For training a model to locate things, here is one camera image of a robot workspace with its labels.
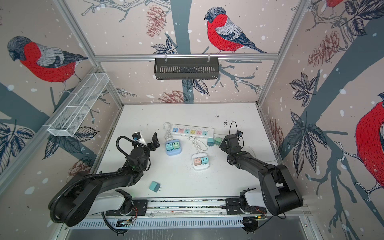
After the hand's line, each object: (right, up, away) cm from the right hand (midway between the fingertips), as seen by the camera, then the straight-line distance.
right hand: (227, 144), depth 93 cm
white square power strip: (-16, -12, -7) cm, 22 cm away
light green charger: (-5, +1, +4) cm, 7 cm away
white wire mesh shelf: (-83, +16, -21) cm, 87 cm away
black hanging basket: (-27, +53, +14) cm, 61 cm away
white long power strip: (-23, +7, +8) cm, 25 cm away
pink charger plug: (-19, -8, -11) cm, 23 cm away
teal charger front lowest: (-42, -20, -15) cm, 49 cm away
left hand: (-47, +8, -10) cm, 48 cm away
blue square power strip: (-34, -5, 0) cm, 34 cm away
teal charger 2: (-36, -1, -3) cm, 36 cm away
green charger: (-32, 0, -3) cm, 32 cm away
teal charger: (-10, 0, +5) cm, 11 cm away
